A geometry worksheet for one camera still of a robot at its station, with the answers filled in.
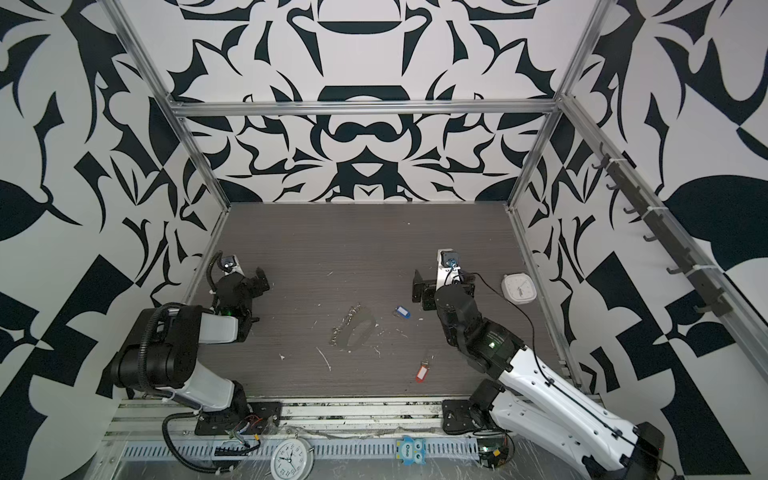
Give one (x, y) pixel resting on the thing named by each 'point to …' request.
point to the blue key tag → (403, 311)
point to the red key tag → (422, 374)
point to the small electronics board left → (237, 451)
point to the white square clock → (518, 288)
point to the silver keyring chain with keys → (355, 331)
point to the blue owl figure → (411, 450)
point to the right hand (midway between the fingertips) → (436, 270)
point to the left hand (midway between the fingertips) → (241, 269)
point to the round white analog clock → (292, 458)
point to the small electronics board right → (493, 449)
